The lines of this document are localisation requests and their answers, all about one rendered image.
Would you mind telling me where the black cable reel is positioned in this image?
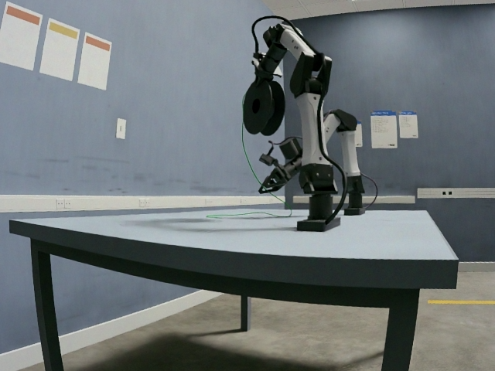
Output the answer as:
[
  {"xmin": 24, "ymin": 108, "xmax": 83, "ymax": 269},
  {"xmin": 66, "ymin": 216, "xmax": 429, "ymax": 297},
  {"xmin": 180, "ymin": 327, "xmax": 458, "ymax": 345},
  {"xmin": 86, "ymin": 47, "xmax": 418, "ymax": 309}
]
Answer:
[{"xmin": 244, "ymin": 80, "xmax": 285, "ymax": 136}]

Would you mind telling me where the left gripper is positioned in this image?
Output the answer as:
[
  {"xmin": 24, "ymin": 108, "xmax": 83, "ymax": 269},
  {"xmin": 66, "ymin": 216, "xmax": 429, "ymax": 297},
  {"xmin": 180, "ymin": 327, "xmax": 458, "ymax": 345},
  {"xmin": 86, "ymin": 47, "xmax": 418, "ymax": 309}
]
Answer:
[{"xmin": 251, "ymin": 52, "xmax": 282, "ymax": 88}]

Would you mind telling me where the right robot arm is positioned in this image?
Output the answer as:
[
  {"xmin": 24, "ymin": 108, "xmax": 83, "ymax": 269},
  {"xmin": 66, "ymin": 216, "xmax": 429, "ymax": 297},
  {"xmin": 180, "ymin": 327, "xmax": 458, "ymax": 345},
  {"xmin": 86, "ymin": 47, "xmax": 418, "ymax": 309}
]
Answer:
[{"xmin": 258, "ymin": 109, "xmax": 366, "ymax": 211}]

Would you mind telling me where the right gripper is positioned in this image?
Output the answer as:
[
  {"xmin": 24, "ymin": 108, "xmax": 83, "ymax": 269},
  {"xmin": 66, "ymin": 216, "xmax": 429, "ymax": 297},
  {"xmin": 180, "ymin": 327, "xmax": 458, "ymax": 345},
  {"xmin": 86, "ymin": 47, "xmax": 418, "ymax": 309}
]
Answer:
[{"xmin": 258, "ymin": 154, "xmax": 297, "ymax": 194}]

